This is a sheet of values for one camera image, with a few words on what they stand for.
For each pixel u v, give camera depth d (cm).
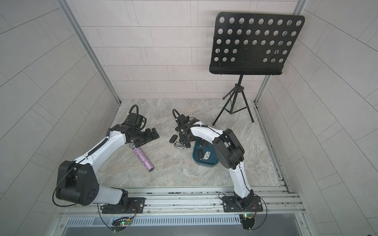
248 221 68
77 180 41
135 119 67
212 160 85
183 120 76
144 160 83
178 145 91
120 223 66
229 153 52
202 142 92
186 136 79
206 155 87
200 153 88
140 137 71
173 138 94
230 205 71
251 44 66
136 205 71
